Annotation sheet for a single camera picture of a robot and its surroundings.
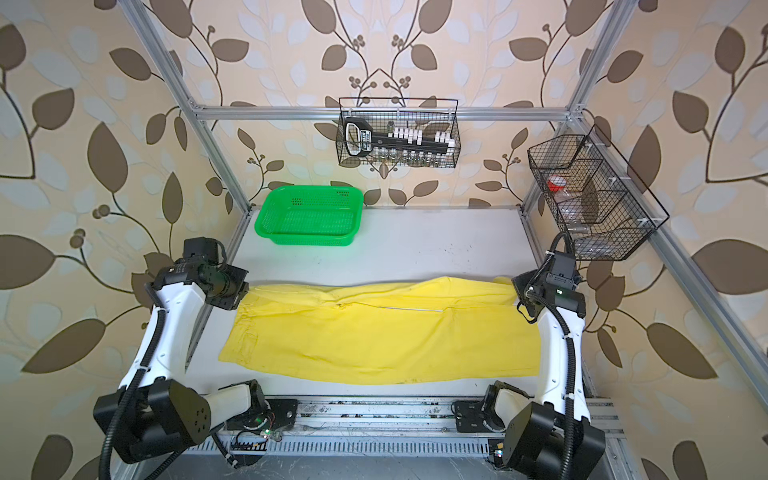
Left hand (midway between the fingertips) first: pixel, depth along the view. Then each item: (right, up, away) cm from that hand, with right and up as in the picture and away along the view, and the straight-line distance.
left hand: (250, 280), depth 79 cm
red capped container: (+83, +26, +1) cm, 87 cm away
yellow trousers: (+44, -17, +11) cm, 48 cm away
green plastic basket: (+4, +21, +40) cm, 46 cm away
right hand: (+73, -2, -1) cm, 73 cm away
